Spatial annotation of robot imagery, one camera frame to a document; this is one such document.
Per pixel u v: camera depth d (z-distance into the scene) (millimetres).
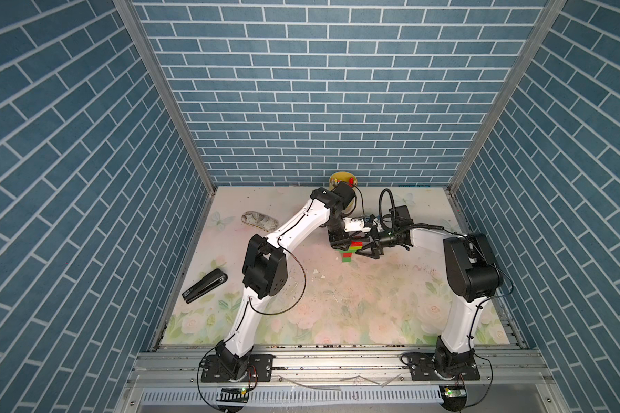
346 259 959
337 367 752
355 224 793
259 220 1048
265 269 551
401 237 769
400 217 824
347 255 929
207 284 875
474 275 523
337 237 792
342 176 1070
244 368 659
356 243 852
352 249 877
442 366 669
